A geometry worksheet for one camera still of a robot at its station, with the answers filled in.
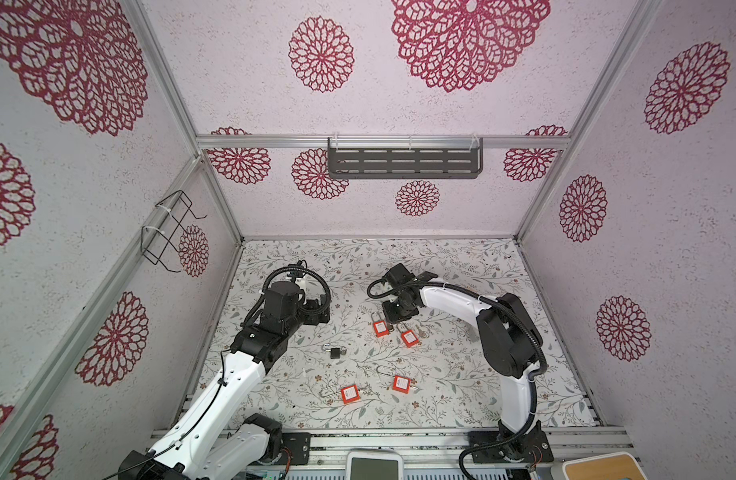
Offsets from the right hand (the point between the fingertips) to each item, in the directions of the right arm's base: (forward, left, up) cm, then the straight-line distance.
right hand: (387, 314), depth 95 cm
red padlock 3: (-21, -4, -3) cm, 21 cm away
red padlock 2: (-7, -7, -3) cm, 10 cm away
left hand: (-6, +20, +16) cm, 27 cm away
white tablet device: (-40, +3, 0) cm, 40 cm away
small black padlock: (-12, +16, -3) cm, 20 cm away
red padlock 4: (-24, +10, -2) cm, 26 cm away
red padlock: (-3, +2, -2) cm, 5 cm away
